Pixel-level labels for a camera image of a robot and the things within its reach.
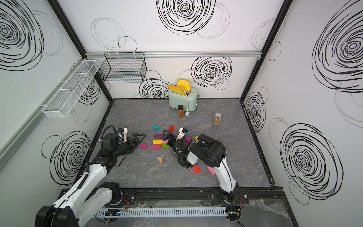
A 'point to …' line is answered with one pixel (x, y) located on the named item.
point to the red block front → (196, 169)
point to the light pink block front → (211, 170)
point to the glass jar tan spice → (217, 119)
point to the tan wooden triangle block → (160, 159)
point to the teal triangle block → (156, 127)
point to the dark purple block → (157, 135)
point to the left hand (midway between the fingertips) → (142, 139)
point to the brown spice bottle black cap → (181, 111)
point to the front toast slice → (177, 89)
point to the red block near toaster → (171, 128)
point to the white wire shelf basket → (63, 101)
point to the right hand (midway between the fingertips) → (165, 134)
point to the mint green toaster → (175, 100)
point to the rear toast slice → (185, 84)
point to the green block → (165, 145)
